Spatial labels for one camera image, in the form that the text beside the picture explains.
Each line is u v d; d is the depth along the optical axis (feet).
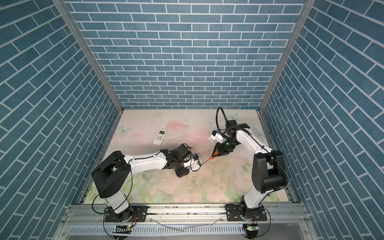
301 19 2.47
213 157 2.70
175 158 2.21
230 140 2.40
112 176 1.52
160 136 3.34
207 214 2.47
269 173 1.52
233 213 2.41
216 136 2.66
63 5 2.28
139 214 2.41
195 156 2.64
